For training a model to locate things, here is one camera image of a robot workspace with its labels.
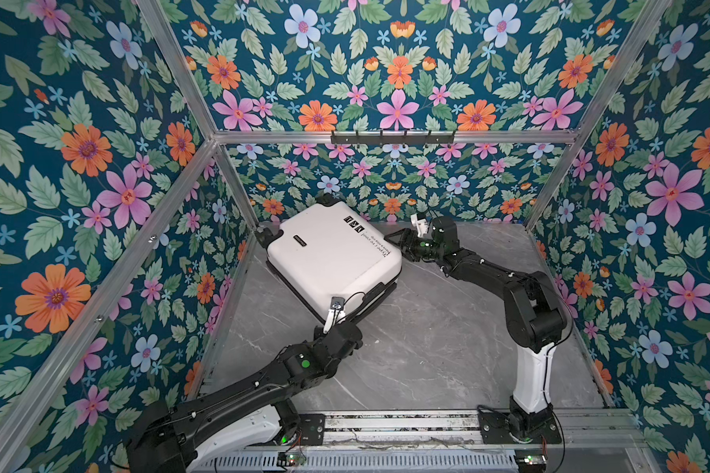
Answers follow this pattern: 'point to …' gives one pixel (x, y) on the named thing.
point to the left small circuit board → (288, 458)
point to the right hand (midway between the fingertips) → (388, 240)
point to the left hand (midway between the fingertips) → (350, 321)
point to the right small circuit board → (531, 460)
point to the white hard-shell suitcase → (327, 249)
